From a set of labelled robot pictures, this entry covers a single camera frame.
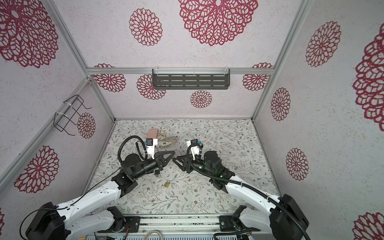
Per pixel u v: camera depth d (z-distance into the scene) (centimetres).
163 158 66
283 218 40
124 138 109
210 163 57
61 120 73
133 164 55
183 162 65
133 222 75
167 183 88
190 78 95
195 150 66
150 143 64
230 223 73
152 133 110
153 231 72
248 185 51
